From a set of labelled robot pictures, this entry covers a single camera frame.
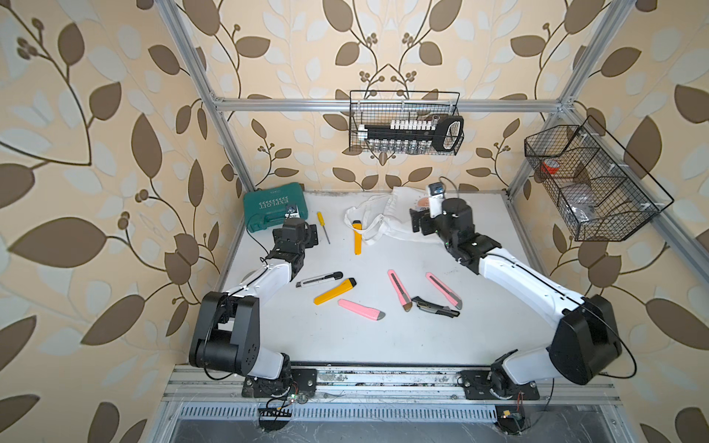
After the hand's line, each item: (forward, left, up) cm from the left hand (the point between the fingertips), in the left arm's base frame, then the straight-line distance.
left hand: (292, 225), depth 90 cm
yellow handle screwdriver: (+14, -7, -16) cm, 22 cm away
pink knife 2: (-17, -37, -15) cm, 43 cm away
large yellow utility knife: (-16, -14, -16) cm, 27 cm away
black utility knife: (-22, -46, -14) cm, 53 cm away
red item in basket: (+13, -83, +16) cm, 86 cm away
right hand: (0, -43, +10) cm, 44 cm away
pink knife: (-23, -24, -15) cm, 36 cm away
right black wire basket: (-3, -87, +20) cm, 90 cm away
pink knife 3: (-17, -53, -15) cm, 57 cm away
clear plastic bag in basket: (-5, -82, +19) cm, 84 cm away
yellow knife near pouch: (+6, -21, -14) cm, 26 cm away
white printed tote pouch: (+15, -34, -12) cm, 39 cm away
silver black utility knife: (-10, -15, -15) cm, 24 cm away
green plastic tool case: (+18, +17, -12) cm, 27 cm away
